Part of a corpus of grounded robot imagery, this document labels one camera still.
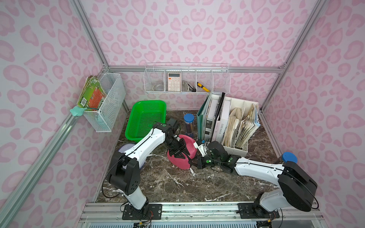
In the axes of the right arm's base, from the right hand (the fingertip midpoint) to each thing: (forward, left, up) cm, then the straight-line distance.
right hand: (188, 163), depth 77 cm
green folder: (+19, -7, +14) cm, 25 cm away
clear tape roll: (+47, +21, +15) cm, 54 cm away
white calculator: (+49, +10, +18) cm, 53 cm away
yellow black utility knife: (+50, -7, +14) cm, 53 cm away
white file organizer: (+18, -33, +12) cm, 40 cm away
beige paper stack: (+22, -26, +5) cm, 34 cm away
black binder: (+18, -15, +17) cm, 30 cm away
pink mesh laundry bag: (+8, -1, +3) cm, 9 cm away
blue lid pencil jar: (+25, 0, +7) cm, 26 cm away
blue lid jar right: (+1, -50, +7) cm, 50 cm away
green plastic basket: (+46, +38, -12) cm, 61 cm away
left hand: (+5, 0, +2) cm, 6 cm away
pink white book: (+20, -19, +7) cm, 29 cm away
